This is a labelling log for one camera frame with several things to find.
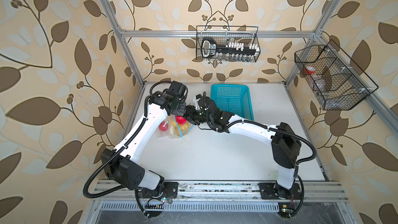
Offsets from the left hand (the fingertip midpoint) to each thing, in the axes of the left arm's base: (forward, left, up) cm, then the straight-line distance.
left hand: (178, 107), depth 78 cm
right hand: (-4, -1, -1) cm, 4 cm away
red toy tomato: (-7, -2, -1) cm, 7 cm away
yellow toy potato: (-4, -2, -15) cm, 15 cm away
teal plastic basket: (+26, -35, -24) cm, 50 cm away
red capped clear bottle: (+19, -69, +10) cm, 72 cm away
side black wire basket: (+9, -77, +11) cm, 78 cm away
